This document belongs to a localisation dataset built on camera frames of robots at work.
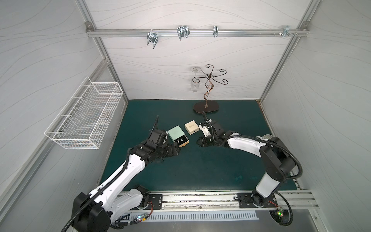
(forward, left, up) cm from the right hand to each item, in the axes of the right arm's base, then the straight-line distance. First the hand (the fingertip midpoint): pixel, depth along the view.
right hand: (198, 140), depth 90 cm
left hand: (-11, +13, +7) cm, 18 cm away
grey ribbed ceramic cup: (+6, -46, -2) cm, 46 cm away
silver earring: (+1, +13, -3) cm, 13 cm away
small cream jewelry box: (+12, +4, -3) cm, 13 cm away
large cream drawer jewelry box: (+20, -9, -5) cm, 23 cm away
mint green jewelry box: (+4, +13, -2) cm, 14 cm away
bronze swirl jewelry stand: (+33, -2, -5) cm, 33 cm away
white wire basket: (-6, +56, +26) cm, 62 cm away
